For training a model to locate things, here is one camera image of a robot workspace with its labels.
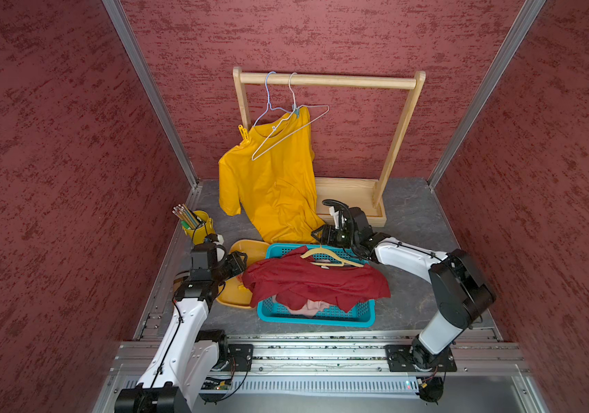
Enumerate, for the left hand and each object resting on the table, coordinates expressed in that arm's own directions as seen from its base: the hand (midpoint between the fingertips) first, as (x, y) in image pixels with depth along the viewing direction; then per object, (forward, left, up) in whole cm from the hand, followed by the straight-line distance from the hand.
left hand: (241, 263), depth 83 cm
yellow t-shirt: (+28, -9, +14) cm, 33 cm away
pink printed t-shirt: (-13, -22, -6) cm, 27 cm away
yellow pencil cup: (+16, +18, -5) cm, 25 cm away
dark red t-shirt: (-7, -18, +3) cm, 20 cm away
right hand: (+9, -25, +1) cm, 26 cm away
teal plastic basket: (-14, -40, -7) cm, 43 cm away
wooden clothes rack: (+40, -51, -11) cm, 66 cm away
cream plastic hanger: (-1, -34, +1) cm, 34 cm away
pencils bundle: (+16, +21, +5) cm, 27 cm away
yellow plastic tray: (-8, +3, -6) cm, 10 cm away
